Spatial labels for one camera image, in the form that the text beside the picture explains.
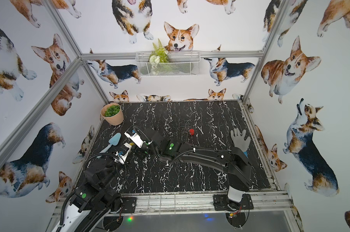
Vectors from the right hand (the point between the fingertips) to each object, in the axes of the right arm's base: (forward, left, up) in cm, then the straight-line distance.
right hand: (129, 146), depth 68 cm
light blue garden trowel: (+16, +23, -25) cm, 37 cm away
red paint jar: (+22, -30, -25) cm, 45 cm away
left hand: (+2, 0, -2) cm, 3 cm away
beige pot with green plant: (+32, +24, -14) cm, 43 cm away
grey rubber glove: (+17, -62, -26) cm, 69 cm away
